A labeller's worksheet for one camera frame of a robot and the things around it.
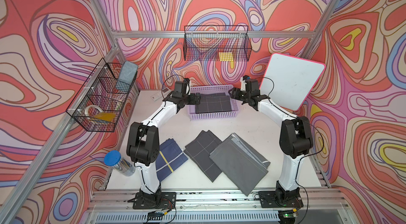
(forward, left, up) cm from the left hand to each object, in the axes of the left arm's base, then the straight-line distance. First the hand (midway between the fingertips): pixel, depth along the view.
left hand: (194, 96), depth 94 cm
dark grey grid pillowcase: (+9, -12, -16) cm, 22 cm away
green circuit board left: (-57, +17, -20) cm, 63 cm away
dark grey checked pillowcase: (-27, -3, -16) cm, 31 cm away
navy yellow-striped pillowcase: (-30, +13, -17) cm, 37 cm away
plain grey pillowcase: (-35, -28, -17) cm, 48 cm away
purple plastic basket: (+19, -13, -12) cm, 25 cm away
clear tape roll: (-23, +45, +16) cm, 53 cm away
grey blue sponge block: (0, +35, +16) cm, 38 cm away
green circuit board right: (-57, -43, -19) cm, 74 cm away
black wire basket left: (-18, +43, +13) cm, 49 cm away
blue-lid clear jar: (-38, +34, +2) cm, 51 cm away
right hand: (+3, -24, -2) cm, 24 cm away
